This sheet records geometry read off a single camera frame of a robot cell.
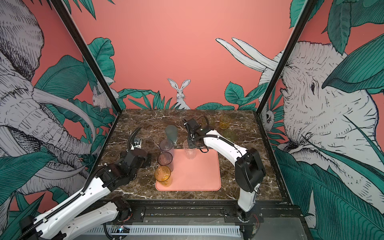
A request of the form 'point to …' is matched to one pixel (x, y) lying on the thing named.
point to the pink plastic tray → (202, 173)
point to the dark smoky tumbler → (165, 159)
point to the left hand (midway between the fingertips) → (140, 151)
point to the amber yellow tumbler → (163, 176)
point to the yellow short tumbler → (224, 121)
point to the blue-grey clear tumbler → (167, 145)
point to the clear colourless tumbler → (190, 153)
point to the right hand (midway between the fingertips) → (191, 141)
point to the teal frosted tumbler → (172, 132)
